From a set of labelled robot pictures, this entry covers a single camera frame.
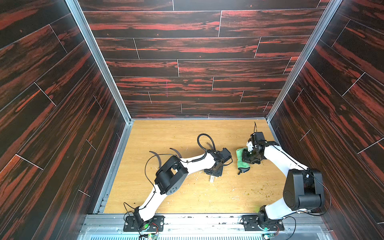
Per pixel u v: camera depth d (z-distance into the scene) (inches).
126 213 28.9
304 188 17.4
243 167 33.3
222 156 28.9
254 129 29.5
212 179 34.0
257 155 29.0
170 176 20.9
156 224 28.7
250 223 28.8
